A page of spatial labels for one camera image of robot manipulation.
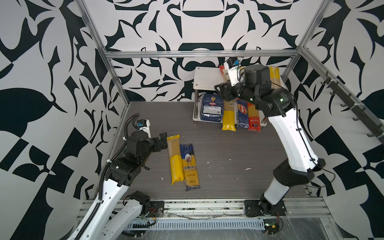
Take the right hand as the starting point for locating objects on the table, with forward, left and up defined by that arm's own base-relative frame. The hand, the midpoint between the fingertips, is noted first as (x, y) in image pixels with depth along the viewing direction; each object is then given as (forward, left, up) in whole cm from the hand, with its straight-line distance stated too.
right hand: (222, 82), depth 62 cm
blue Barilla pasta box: (+18, 0, -35) cm, 39 cm away
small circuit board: (-45, -24, -49) cm, 70 cm away
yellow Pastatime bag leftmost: (-14, +23, -43) cm, 51 cm away
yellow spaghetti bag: (+15, -11, -40) cm, 44 cm away
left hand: (-11, +29, -19) cm, 36 cm away
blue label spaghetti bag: (-20, +14, -45) cm, 51 cm away
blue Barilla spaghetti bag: (+15, -21, -39) cm, 46 cm away
